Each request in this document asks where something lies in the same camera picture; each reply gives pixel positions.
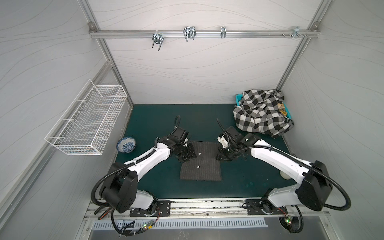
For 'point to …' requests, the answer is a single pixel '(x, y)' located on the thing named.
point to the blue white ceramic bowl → (126, 144)
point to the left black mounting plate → (159, 208)
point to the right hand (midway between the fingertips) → (218, 154)
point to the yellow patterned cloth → (281, 108)
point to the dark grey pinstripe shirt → (205, 167)
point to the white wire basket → (85, 126)
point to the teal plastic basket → (239, 97)
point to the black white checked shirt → (258, 112)
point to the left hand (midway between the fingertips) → (199, 154)
